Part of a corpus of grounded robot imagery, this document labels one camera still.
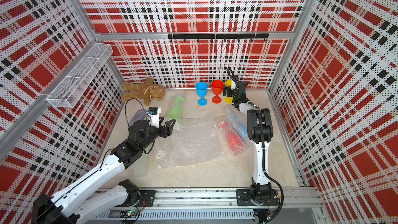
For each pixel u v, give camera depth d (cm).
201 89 101
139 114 105
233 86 96
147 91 111
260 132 56
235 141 84
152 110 64
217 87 105
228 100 114
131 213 70
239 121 95
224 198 75
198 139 93
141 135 56
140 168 77
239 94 86
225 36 89
